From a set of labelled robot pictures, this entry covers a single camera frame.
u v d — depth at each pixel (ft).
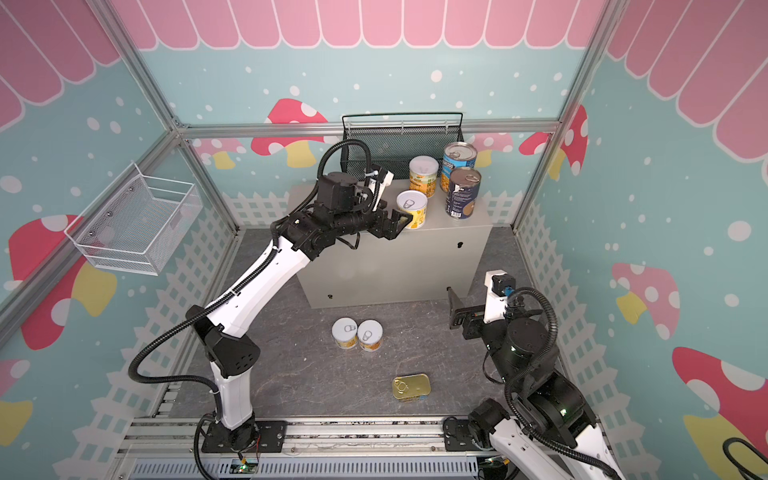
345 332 2.86
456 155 2.44
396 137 3.01
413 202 2.30
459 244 2.55
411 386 2.56
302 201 1.87
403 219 2.20
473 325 1.73
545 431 1.34
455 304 1.73
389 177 2.04
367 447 2.43
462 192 2.24
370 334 2.84
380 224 2.05
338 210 1.79
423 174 2.44
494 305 1.64
